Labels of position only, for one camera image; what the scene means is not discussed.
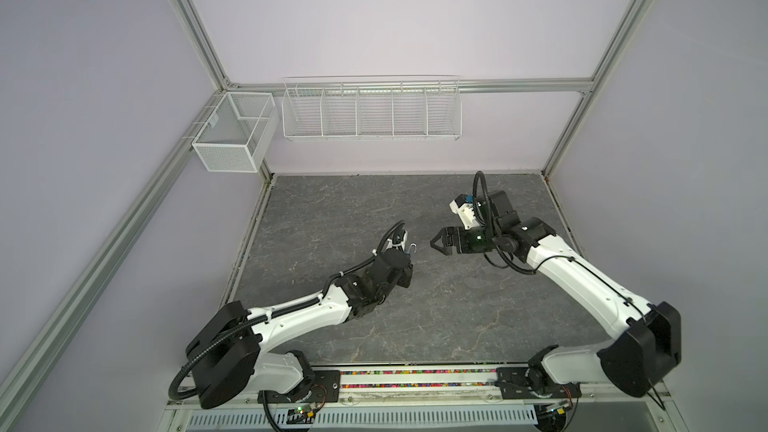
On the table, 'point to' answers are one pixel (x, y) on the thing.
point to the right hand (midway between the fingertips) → (443, 245)
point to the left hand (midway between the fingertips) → (406, 260)
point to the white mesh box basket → (238, 133)
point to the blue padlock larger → (414, 249)
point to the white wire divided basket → (372, 108)
